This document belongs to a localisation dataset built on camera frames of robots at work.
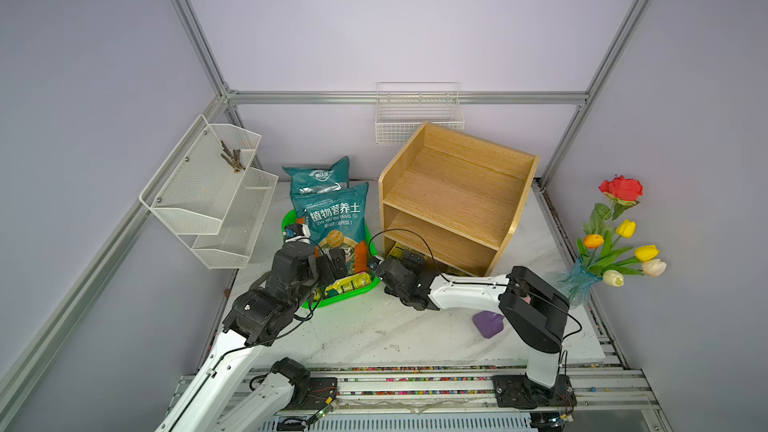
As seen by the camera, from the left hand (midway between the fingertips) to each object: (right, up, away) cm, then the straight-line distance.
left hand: (330, 255), depth 71 cm
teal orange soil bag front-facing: (-1, +9, +15) cm, 17 cm away
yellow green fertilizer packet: (0, -10, +13) cm, 16 cm away
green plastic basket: (-19, +8, +25) cm, 32 cm away
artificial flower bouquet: (+63, +2, -3) cm, 63 cm away
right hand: (+19, -6, +21) cm, 29 cm away
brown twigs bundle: (-30, +25, +13) cm, 41 cm away
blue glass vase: (+66, -9, +11) cm, 68 cm away
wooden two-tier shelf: (+31, +14, +2) cm, 34 cm away
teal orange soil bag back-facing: (-11, +21, +22) cm, 32 cm away
